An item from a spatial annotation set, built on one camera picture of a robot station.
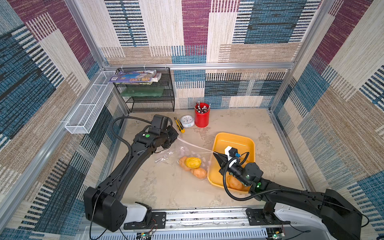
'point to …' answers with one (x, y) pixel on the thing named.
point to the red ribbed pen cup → (202, 115)
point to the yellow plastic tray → (245, 145)
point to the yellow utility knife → (179, 125)
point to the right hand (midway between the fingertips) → (215, 154)
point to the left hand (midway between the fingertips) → (179, 134)
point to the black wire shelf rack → (165, 103)
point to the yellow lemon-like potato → (193, 162)
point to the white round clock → (187, 121)
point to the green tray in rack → (141, 91)
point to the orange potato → (182, 162)
